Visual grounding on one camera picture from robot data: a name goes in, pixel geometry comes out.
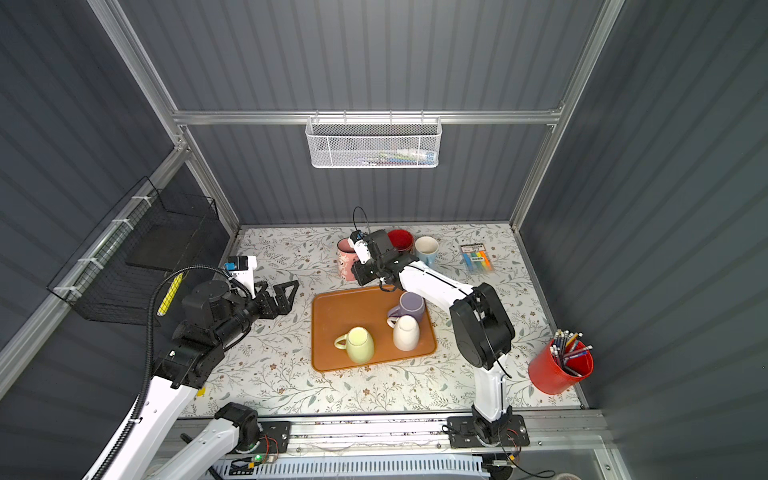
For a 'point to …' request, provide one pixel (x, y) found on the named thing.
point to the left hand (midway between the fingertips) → (282, 283)
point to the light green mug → (359, 344)
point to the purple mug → (410, 303)
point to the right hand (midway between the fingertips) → (357, 269)
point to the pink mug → (345, 259)
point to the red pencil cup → (548, 376)
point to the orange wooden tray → (333, 315)
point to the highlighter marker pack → (476, 257)
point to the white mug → (406, 332)
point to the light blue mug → (427, 248)
